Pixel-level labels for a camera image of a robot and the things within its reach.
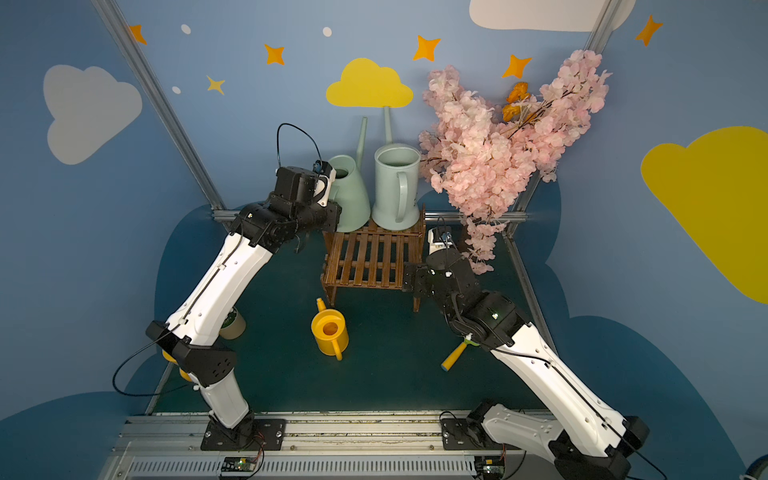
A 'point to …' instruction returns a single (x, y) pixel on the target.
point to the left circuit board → (239, 464)
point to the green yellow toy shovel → (451, 359)
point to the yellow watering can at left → (183, 373)
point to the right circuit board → (490, 466)
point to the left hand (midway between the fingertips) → (334, 202)
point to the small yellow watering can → (329, 328)
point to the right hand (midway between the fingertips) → (427, 261)
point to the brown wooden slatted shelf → (371, 257)
